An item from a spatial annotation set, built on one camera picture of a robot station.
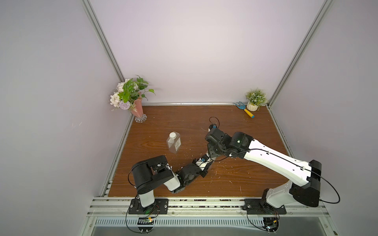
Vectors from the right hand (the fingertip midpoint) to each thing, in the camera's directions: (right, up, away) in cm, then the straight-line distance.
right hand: (210, 147), depth 73 cm
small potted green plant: (+37, +29, +34) cm, 58 cm away
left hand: (+2, -10, +9) cm, 13 cm away
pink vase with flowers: (-47, +28, +11) cm, 56 cm away
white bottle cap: (-21, +5, +11) cm, 24 cm away
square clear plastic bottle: (-21, 0, +15) cm, 25 cm away
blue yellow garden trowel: (+31, +24, +46) cm, 61 cm away
